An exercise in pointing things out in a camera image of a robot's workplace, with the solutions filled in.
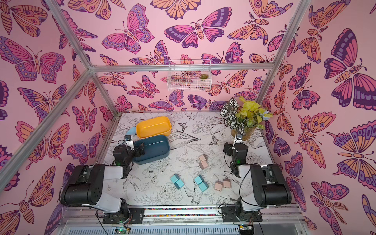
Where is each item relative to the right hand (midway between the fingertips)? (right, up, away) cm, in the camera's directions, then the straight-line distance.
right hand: (236, 142), depth 93 cm
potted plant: (+1, +16, -9) cm, 18 cm away
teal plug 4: (-22, -23, -12) cm, 34 cm away
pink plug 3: (-14, -23, -11) cm, 29 cm away
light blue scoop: (-73, +7, +15) cm, 74 cm away
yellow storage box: (-59, +9, +19) cm, 62 cm away
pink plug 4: (-9, -22, -10) cm, 26 cm away
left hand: (-64, 0, +1) cm, 64 cm away
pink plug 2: (-21, -13, -3) cm, 25 cm away
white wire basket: (-30, +44, +2) cm, 53 cm away
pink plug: (-22, -10, -1) cm, 24 cm away
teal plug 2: (-36, -22, -11) cm, 44 cm away
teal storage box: (-54, -5, +7) cm, 54 cm away
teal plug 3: (-25, -20, -9) cm, 33 cm away
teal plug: (-38, -20, -9) cm, 44 cm away
